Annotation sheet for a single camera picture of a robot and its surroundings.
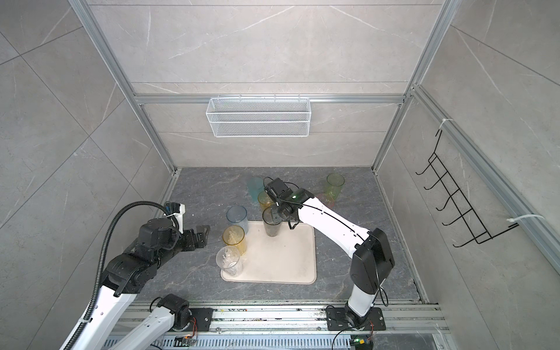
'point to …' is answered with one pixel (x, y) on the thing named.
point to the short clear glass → (228, 258)
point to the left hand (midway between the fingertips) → (196, 223)
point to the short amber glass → (264, 200)
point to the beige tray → (288, 257)
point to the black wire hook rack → (478, 233)
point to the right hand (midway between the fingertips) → (281, 211)
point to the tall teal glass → (255, 184)
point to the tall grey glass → (272, 216)
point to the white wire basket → (258, 117)
